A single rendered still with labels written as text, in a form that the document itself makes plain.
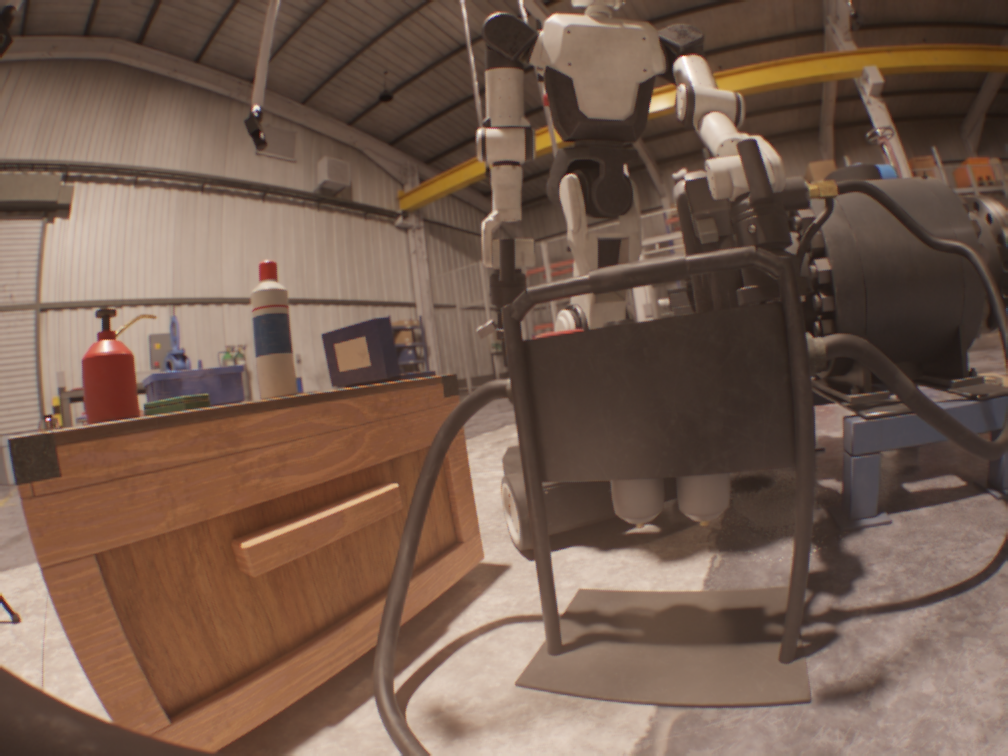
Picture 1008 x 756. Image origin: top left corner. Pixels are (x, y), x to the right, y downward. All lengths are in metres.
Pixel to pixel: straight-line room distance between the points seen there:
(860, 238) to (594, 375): 0.86
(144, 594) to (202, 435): 0.21
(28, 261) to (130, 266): 2.09
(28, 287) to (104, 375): 8.16
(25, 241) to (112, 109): 3.20
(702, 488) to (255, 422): 0.58
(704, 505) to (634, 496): 0.10
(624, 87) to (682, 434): 0.74
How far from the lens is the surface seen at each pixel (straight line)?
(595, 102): 0.99
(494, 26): 1.06
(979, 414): 1.24
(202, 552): 0.58
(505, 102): 1.03
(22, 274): 8.83
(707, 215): 0.97
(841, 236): 1.20
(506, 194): 1.00
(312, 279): 10.27
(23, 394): 8.43
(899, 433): 1.11
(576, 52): 1.00
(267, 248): 9.93
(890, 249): 1.23
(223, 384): 1.35
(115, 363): 0.59
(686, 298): 1.21
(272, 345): 0.71
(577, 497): 1.07
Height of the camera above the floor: 0.46
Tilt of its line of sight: 1 degrees down
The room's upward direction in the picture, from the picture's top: 8 degrees counter-clockwise
